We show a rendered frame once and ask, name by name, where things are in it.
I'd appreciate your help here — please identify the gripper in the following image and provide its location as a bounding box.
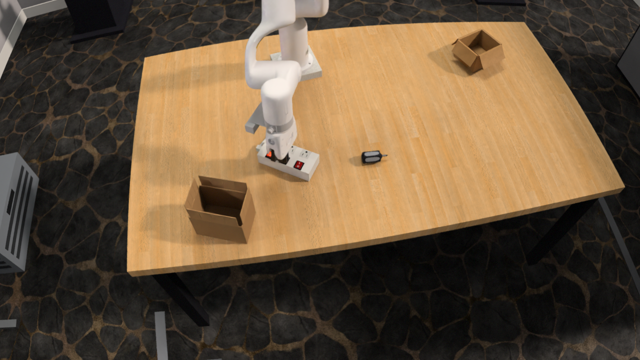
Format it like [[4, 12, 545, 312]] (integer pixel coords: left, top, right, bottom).
[[265, 115, 297, 164]]

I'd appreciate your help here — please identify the brown cardboard box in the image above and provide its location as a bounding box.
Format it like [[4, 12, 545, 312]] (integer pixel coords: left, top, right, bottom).
[[184, 175, 256, 244], [451, 28, 505, 73]]

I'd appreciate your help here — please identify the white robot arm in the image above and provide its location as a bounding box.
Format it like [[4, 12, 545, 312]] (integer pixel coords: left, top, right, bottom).
[[244, 0, 329, 134]]

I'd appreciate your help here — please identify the white power strip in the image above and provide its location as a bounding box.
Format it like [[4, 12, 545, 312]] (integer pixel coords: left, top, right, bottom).
[[256, 139, 320, 181]]

